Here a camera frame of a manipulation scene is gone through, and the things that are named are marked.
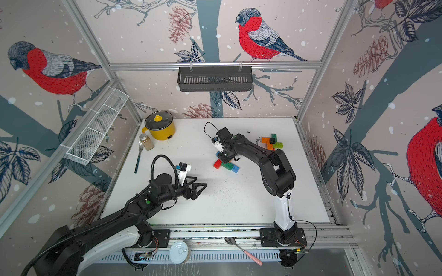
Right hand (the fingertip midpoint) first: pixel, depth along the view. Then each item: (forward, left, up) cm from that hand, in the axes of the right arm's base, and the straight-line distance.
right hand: (226, 157), depth 97 cm
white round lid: (-46, +17, +2) cm, 49 cm away
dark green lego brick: (+17, -30, 0) cm, 35 cm away
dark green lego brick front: (-5, -1, 0) cm, 5 cm away
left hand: (-19, +9, +10) cm, 24 cm away
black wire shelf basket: (+42, +10, +25) cm, 50 cm away
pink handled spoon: (-40, -4, -5) cm, 41 cm away
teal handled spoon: (+7, +55, -4) cm, 55 cm away
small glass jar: (+6, +47, +4) cm, 48 cm away
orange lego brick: (+14, -24, -1) cm, 28 cm away
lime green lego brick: (+10, -32, -1) cm, 33 cm away
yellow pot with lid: (+17, +41, +8) cm, 45 cm away
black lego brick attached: (+13, -28, +1) cm, 31 cm away
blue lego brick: (-6, -6, -3) cm, 9 cm away
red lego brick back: (-5, +4, 0) cm, 6 cm away
